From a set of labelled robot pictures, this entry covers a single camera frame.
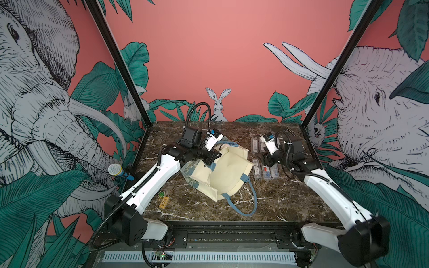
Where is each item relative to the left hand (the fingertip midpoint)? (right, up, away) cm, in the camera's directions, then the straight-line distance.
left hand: (220, 152), depth 75 cm
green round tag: (-32, -23, +13) cm, 41 cm away
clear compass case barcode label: (+23, +2, +32) cm, 39 cm away
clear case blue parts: (+32, -12, +21) cm, 40 cm away
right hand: (+19, +2, +4) cm, 20 cm away
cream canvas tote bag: (+4, -15, +18) cm, 23 cm away
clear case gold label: (+21, -11, +21) cm, 32 cm away
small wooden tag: (-29, -26, +9) cm, 40 cm away
